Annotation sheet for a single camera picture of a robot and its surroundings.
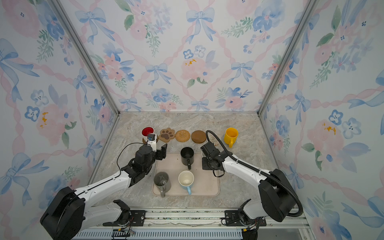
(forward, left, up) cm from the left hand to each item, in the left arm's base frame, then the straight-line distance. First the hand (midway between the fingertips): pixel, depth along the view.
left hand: (160, 142), depth 84 cm
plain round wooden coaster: (+17, -22, -18) cm, 33 cm away
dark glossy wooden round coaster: (+9, +14, -14) cm, 22 cm away
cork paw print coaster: (+17, +1, -16) cm, 23 cm away
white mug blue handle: (-16, -15, -14) cm, 25 cm away
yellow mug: (+10, -42, -7) cm, 44 cm away
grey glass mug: (-17, -1, -13) cm, 21 cm away
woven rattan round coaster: (+16, -11, -16) cm, 25 cm away
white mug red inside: (+14, +13, -7) cm, 20 cm away
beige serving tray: (-17, -25, -16) cm, 34 cm away
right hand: (-8, -26, -11) cm, 29 cm away
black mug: (-1, -15, -12) cm, 19 cm away
